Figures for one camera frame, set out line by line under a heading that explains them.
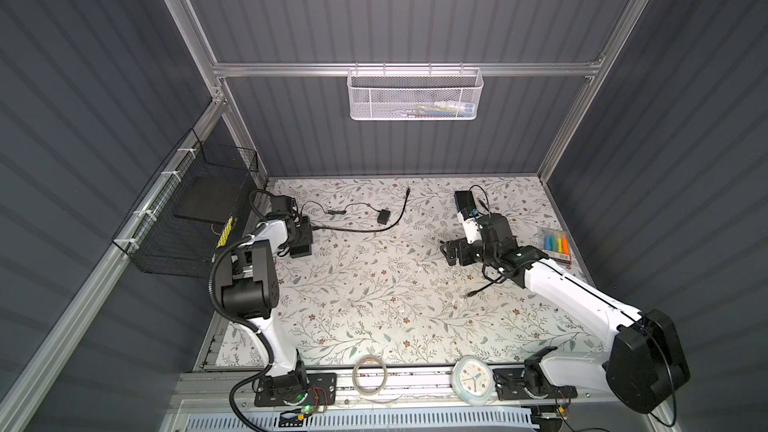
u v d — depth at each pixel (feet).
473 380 2.37
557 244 3.25
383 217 3.49
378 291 2.99
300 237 2.93
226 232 2.33
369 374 2.53
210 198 2.42
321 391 2.37
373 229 3.45
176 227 2.39
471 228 2.46
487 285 2.99
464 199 3.69
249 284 1.67
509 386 2.41
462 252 2.43
